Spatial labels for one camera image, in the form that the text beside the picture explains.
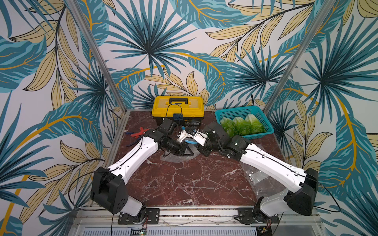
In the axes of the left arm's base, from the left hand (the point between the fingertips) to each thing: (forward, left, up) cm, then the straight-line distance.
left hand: (191, 156), depth 73 cm
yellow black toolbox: (+36, +5, -4) cm, 37 cm away
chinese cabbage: (+27, -25, -10) cm, 38 cm away
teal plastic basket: (+52, -42, -21) cm, 70 cm away
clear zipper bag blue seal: (+5, +1, +4) cm, 6 cm away
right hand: (+7, -3, +3) cm, 8 cm away
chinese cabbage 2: (+29, -32, -11) cm, 45 cm away
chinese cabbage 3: (+29, -44, -10) cm, 53 cm away
